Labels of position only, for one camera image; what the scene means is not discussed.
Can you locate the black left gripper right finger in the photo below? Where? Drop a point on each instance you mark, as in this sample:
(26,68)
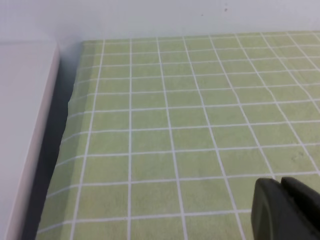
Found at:
(306,203)

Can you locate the white side table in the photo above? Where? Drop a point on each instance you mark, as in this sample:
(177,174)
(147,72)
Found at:
(28,72)

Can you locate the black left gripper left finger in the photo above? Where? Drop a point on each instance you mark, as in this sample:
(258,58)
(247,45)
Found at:
(273,216)

